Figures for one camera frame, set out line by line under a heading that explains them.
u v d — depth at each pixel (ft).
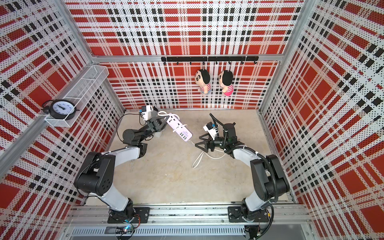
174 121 2.31
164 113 2.39
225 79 3.12
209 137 2.50
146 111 2.32
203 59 2.91
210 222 2.39
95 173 1.53
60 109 2.09
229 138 2.33
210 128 2.46
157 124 2.26
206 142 2.42
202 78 2.98
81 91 2.63
